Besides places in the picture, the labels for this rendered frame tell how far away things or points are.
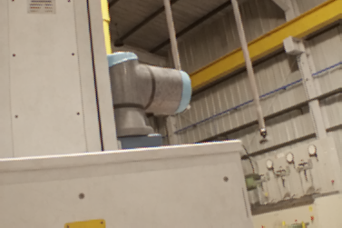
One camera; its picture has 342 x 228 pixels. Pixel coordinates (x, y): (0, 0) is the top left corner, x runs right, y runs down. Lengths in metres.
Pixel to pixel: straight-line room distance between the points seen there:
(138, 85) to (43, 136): 0.36
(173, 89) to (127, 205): 0.79
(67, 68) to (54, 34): 0.11
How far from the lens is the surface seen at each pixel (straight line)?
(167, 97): 1.41
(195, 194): 0.71
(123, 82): 1.31
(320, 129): 12.26
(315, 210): 7.02
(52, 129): 1.12
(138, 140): 1.26
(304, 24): 12.61
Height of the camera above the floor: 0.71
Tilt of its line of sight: 18 degrees up
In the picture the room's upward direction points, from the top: 9 degrees counter-clockwise
